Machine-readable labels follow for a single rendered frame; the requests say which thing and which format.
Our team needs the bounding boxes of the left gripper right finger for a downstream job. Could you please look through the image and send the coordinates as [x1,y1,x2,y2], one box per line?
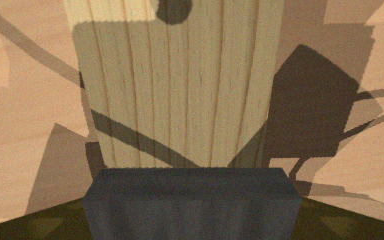
[290,196,384,240]

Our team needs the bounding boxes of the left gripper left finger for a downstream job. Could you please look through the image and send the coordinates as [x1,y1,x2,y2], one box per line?
[0,197,93,240]

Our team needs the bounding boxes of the light wooden plank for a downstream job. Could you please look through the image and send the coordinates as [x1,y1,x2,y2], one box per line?
[63,0,284,169]

